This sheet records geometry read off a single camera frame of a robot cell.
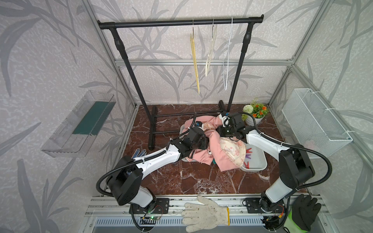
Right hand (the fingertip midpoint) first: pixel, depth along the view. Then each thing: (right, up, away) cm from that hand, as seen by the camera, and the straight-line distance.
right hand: (213, 130), depth 90 cm
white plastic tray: (+28, -20, +1) cm, 35 cm away
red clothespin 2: (+20, -21, -3) cm, 29 cm away
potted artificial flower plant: (+31, +12, +7) cm, 34 cm away
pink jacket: (+6, -11, -14) cm, 19 cm away
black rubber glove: (+44, -39, -18) cm, 61 cm away
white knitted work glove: (-6, -40, -19) cm, 45 cm away
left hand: (-5, -5, -6) cm, 9 cm away
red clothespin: (+22, -14, +2) cm, 26 cm away
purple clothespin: (+21, -17, +2) cm, 27 cm away
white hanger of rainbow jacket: (+11, +51, +20) cm, 56 cm away
